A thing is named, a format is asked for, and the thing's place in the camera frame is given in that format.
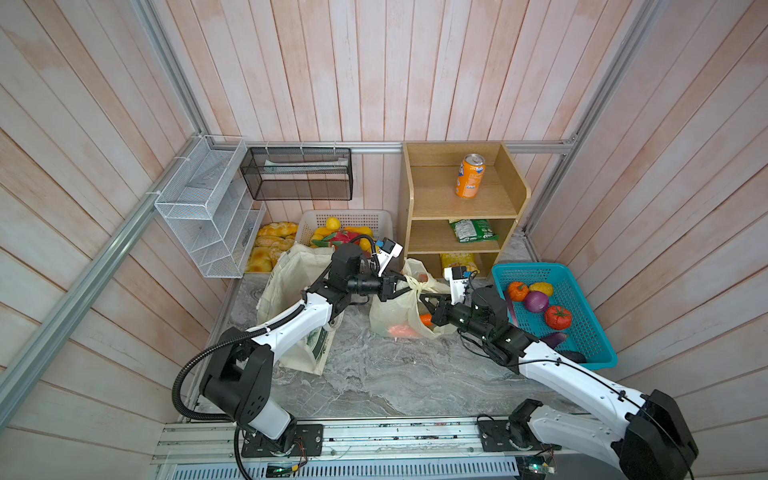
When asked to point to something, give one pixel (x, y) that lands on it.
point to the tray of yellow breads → (272, 240)
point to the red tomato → (558, 317)
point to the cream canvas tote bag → (295, 269)
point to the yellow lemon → (332, 223)
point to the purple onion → (536, 301)
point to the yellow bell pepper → (543, 287)
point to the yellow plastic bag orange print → (399, 314)
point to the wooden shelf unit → (459, 198)
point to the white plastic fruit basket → (379, 221)
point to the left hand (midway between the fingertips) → (414, 290)
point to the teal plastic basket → (585, 335)
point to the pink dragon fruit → (336, 238)
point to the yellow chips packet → (450, 260)
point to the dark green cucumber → (575, 356)
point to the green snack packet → (472, 230)
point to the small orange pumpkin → (518, 291)
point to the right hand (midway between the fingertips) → (420, 296)
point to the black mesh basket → (299, 173)
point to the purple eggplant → (553, 339)
